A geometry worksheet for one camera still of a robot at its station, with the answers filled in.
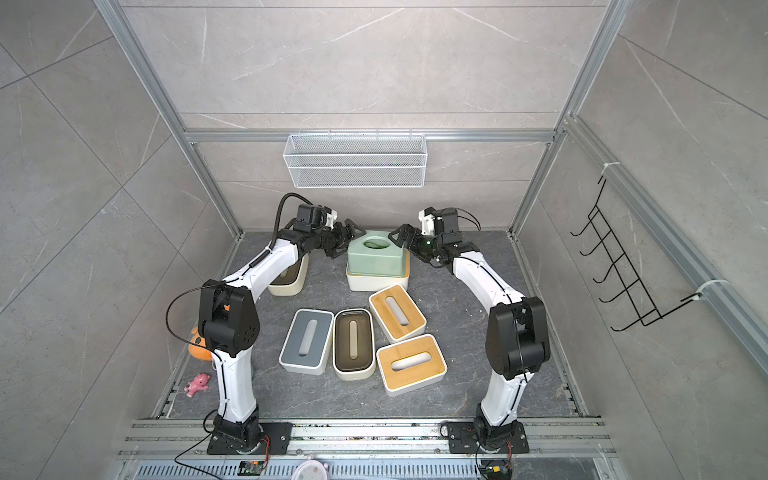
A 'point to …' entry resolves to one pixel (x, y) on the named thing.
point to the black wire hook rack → (633, 293)
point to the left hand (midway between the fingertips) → (364, 234)
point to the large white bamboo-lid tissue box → (359, 282)
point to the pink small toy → (200, 382)
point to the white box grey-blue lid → (306, 346)
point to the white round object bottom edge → (310, 470)
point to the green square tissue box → (376, 255)
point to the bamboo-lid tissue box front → (411, 364)
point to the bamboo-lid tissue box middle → (396, 313)
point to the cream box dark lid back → (291, 281)
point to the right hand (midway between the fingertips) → (401, 241)
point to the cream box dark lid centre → (353, 343)
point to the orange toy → (197, 346)
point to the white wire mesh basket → (356, 160)
